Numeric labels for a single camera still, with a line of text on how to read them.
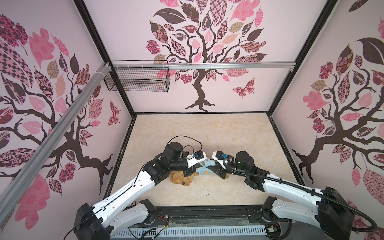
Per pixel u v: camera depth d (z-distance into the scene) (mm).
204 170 720
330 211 403
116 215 422
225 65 923
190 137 512
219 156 619
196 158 589
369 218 371
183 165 614
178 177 661
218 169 658
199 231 699
